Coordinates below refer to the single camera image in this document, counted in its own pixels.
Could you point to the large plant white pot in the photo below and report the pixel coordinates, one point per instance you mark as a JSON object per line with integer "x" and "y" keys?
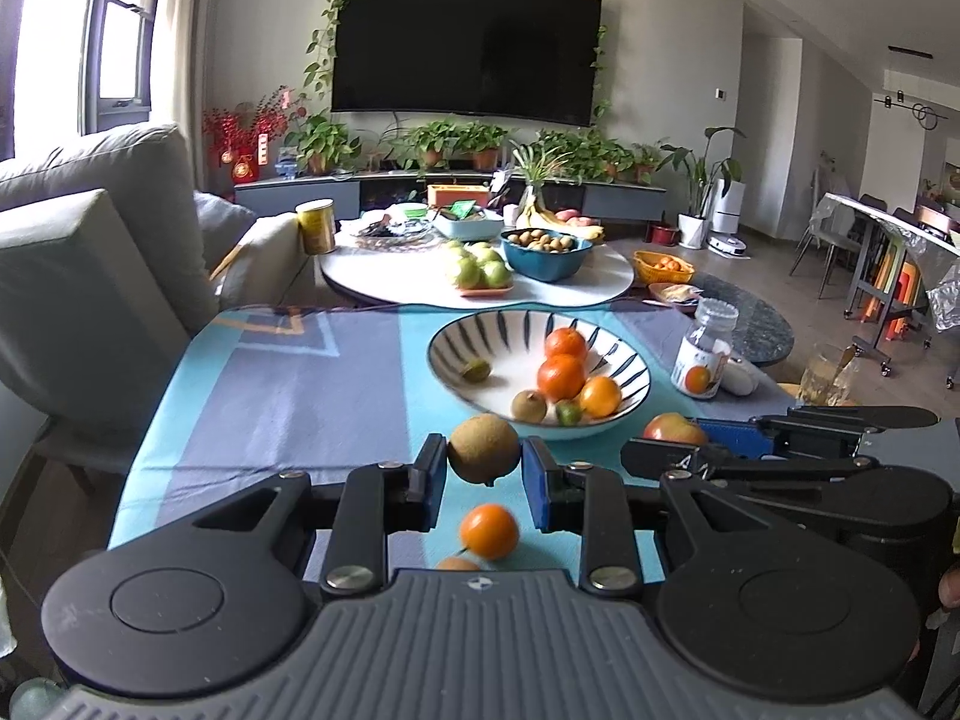
{"x": 704, "y": 176}

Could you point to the white round device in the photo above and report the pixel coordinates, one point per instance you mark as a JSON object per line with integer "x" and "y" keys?
{"x": 740, "y": 377}

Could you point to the red apple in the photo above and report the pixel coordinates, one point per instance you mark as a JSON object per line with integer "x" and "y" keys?
{"x": 674, "y": 427}

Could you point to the grey sofa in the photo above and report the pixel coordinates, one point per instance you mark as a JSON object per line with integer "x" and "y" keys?
{"x": 111, "y": 263}

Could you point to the black wall television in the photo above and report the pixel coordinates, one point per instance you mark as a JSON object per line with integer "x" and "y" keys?
{"x": 521, "y": 59}

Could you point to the white air purifier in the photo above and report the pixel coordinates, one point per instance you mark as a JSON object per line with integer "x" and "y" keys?
{"x": 726, "y": 204}

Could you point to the glass cup with spoon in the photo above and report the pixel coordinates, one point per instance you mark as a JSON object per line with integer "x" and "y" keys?
{"x": 827, "y": 377}

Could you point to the yellow tin can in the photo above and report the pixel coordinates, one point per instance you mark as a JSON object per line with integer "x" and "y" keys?
{"x": 316, "y": 220}

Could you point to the yellow orange in bowl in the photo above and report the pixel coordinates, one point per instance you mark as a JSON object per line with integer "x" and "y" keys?
{"x": 600, "y": 397}

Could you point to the grey tv cabinet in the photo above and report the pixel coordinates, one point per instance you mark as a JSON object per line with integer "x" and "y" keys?
{"x": 354, "y": 193}

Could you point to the brown kiwi in bowl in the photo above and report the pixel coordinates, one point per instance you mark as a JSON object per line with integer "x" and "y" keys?
{"x": 529, "y": 406}

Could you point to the orange storage box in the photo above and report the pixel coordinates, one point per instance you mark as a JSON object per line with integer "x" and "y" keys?
{"x": 440, "y": 195}

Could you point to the round white coffee table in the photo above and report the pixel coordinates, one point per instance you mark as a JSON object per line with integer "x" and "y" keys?
{"x": 445, "y": 275}

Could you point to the orange basket of tangerines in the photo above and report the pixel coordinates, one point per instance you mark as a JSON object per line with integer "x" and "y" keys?
{"x": 655, "y": 267}

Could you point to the blue bowl of nuts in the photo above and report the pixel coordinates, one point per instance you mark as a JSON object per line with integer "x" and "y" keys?
{"x": 545, "y": 256}

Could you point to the orange tangerine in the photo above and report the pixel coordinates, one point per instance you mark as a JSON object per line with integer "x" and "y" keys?
{"x": 561, "y": 378}
{"x": 489, "y": 531}
{"x": 565, "y": 341}

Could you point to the pink snack dish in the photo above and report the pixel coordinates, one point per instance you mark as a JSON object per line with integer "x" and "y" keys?
{"x": 674, "y": 293}

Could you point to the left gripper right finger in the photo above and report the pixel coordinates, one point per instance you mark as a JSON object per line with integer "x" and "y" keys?
{"x": 590, "y": 502}

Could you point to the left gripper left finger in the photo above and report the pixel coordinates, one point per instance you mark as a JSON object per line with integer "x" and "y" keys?
{"x": 373, "y": 503}

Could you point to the light blue snack tray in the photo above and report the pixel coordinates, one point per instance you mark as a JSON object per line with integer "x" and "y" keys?
{"x": 484, "y": 226}

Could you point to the brown kiwi fruit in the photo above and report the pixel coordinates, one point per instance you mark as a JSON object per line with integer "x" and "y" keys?
{"x": 483, "y": 449}

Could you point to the beige cushion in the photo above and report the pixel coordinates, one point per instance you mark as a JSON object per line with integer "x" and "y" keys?
{"x": 268, "y": 266}

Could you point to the person right hand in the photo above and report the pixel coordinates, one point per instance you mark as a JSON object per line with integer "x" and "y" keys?
{"x": 949, "y": 598}

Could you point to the red flower decoration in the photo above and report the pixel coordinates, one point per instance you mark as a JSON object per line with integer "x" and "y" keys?
{"x": 240, "y": 138}

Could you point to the orange tangerine on cloth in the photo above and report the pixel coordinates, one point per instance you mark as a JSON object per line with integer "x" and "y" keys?
{"x": 489, "y": 531}

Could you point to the covered dining table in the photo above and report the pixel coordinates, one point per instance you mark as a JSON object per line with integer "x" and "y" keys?
{"x": 906, "y": 273}

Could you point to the dark marble side table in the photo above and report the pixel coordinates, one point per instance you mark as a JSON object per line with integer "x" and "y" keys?
{"x": 763, "y": 336}

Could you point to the small dark green fruit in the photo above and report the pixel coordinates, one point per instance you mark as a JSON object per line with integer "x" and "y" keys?
{"x": 475, "y": 371}

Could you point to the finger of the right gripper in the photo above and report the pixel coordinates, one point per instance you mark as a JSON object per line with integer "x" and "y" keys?
{"x": 651, "y": 459}
{"x": 813, "y": 431}

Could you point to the banana bunch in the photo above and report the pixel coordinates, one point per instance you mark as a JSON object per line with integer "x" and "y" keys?
{"x": 533, "y": 212}

